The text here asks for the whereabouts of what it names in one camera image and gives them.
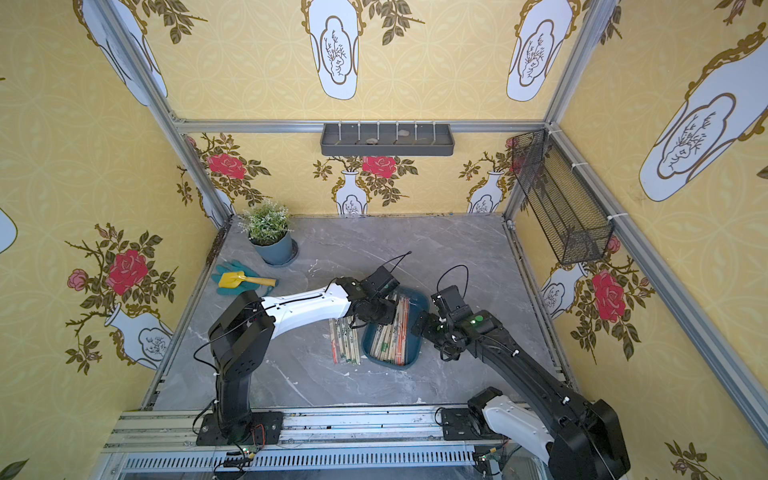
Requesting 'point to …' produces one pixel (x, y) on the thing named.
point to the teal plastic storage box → (418, 304)
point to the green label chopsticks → (344, 336)
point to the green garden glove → (234, 266)
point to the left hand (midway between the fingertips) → (396, 319)
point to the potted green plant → (269, 230)
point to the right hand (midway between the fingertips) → (422, 338)
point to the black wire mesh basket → (574, 225)
